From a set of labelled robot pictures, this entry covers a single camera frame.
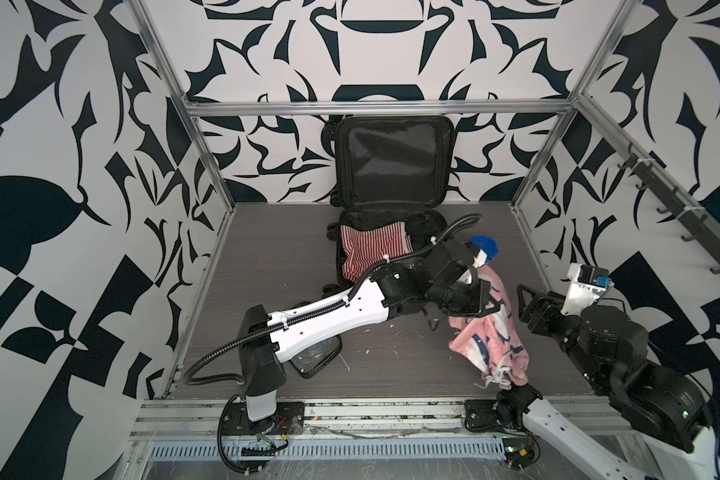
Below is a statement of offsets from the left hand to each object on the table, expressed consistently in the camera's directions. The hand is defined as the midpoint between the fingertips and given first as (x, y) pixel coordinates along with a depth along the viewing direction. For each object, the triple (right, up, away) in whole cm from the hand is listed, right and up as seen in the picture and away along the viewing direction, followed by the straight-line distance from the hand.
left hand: (511, 303), depth 58 cm
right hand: (+5, +3, +2) cm, 6 cm away
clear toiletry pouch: (-42, -21, +25) cm, 54 cm away
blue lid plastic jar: (+11, +9, +36) cm, 39 cm away
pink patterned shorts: (-3, -8, +1) cm, 9 cm away
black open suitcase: (-19, +34, +41) cm, 57 cm away
